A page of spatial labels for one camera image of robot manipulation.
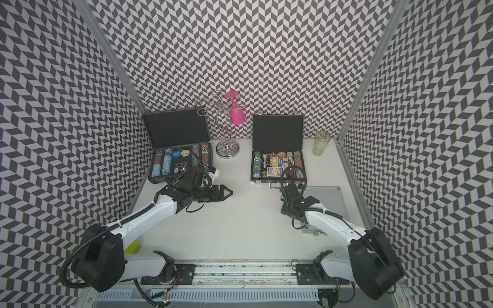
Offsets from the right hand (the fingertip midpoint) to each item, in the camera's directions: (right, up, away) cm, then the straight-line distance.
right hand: (291, 212), depth 87 cm
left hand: (-29, +9, -4) cm, 31 cm away
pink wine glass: (-26, +49, +18) cm, 58 cm away
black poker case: (-59, +35, +20) cm, 72 cm away
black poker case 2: (-4, +27, +19) cm, 33 cm away
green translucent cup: (+20, +35, +18) cm, 44 cm away
